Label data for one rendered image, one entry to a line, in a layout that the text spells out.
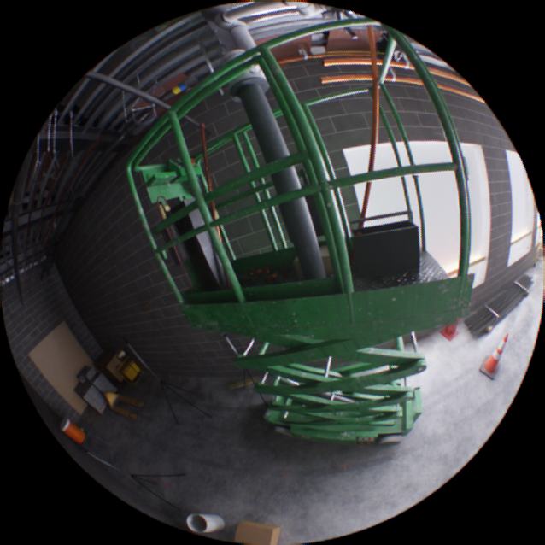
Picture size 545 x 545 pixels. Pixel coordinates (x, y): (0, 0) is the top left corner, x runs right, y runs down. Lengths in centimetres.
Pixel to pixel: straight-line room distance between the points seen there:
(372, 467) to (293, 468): 96
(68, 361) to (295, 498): 671
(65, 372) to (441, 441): 842
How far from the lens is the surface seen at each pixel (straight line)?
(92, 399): 624
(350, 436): 231
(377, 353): 117
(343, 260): 61
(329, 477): 271
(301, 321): 78
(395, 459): 276
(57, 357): 721
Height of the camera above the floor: 269
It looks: 21 degrees down
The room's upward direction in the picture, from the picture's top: 20 degrees counter-clockwise
